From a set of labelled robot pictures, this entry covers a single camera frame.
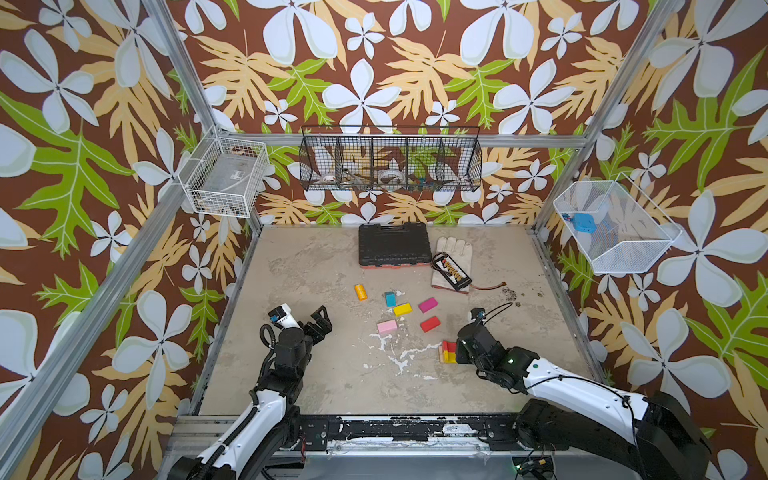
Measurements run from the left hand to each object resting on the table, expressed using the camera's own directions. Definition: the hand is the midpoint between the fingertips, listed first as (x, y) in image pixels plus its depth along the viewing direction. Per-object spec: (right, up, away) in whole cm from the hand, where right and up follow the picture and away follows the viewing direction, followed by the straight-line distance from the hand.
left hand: (313, 309), depth 85 cm
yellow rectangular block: (+26, -2, +12) cm, 29 cm away
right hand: (+41, -10, +1) cm, 42 cm away
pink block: (+21, -7, +8) cm, 24 cm away
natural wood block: (+37, -13, +1) cm, 39 cm away
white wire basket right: (+86, +23, -3) cm, 89 cm away
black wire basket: (+23, +48, +13) cm, 55 cm away
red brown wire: (+58, +4, +19) cm, 61 cm away
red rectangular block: (+35, -6, +9) cm, 37 cm away
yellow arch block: (+39, -13, -2) cm, 41 cm away
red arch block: (+39, -10, 0) cm, 41 cm away
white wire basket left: (-27, +39, +2) cm, 48 cm away
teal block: (+23, +1, +14) cm, 26 cm away
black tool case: (+20, +19, +27) cm, 39 cm away
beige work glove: (+50, +17, +27) cm, 59 cm away
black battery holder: (+41, +13, +20) cm, 48 cm away
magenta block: (+35, -1, +14) cm, 38 cm away
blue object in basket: (+79, +25, +2) cm, 83 cm away
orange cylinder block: (+12, +3, +16) cm, 20 cm away
